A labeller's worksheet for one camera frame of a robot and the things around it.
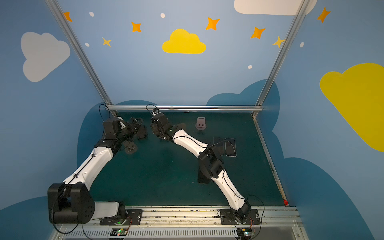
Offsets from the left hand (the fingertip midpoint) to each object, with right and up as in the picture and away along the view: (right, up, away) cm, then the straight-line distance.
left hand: (142, 124), depth 83 cm
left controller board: (-7, -52, -13) cm, 54 cm away
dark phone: (+34, -29, -6) cm, 45 cm away
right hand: (+6, +2, +10) cm, 12 cm away
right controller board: (+54, -53, -12) cm, 76 cm away
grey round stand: (+35, 0, +27) cm, 44 cm away
